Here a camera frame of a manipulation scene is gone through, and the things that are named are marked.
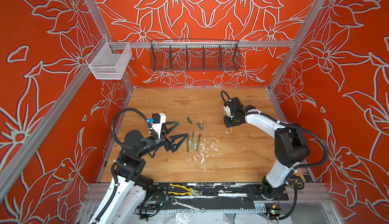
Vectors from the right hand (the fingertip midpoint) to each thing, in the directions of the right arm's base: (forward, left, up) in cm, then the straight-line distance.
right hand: (227, 120), depth 93 cm
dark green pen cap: (+3, +25, -6) cm, 26 cm away
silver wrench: (-43, +30, -6) cm, 52 cm away
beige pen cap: (+2, +14, -6) cm, 16 cm away
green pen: (-13, +18, -6) cm, 23 cm away
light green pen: (-12, +22, -5) cm, 25 cm away
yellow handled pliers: (-39, +22, -5) cm, 45 cm away
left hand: (-21, +25, +25) cm, 41 cm away
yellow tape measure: (-34, -31, -4) cm, 46 cm away
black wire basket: (+35, +21, +24) cm, 48 cm away
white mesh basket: (+27, +76, +26) cm, 84 cm away
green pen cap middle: (-1, +17, -6) cm, 18 cm away
